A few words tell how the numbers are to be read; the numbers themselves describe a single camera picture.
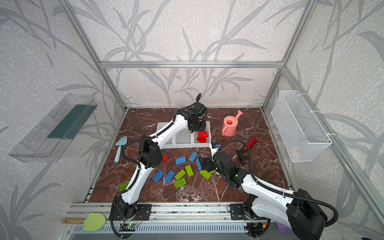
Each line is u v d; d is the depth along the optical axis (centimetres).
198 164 89
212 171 72
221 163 61
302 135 62
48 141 64
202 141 99
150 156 59
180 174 86
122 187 81
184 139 101
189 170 86
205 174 85
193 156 94
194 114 70
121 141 99
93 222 71
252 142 98
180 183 83
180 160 91
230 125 96
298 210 40
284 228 69
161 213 75
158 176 84
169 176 84
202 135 99
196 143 95
